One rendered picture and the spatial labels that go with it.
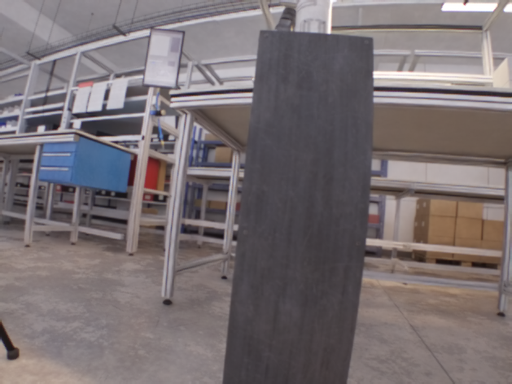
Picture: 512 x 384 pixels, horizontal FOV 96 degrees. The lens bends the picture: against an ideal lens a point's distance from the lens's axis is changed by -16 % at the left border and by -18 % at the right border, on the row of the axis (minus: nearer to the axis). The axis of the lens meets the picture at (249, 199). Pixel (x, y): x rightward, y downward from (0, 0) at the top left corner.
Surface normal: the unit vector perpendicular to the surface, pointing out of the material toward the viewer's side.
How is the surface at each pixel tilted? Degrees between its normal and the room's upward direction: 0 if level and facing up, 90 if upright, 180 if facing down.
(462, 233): 90
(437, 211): 90
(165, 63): 101
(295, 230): 90
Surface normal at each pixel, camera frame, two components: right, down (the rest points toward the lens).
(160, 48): 0.11, 0.14
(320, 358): -0.11, -0.07
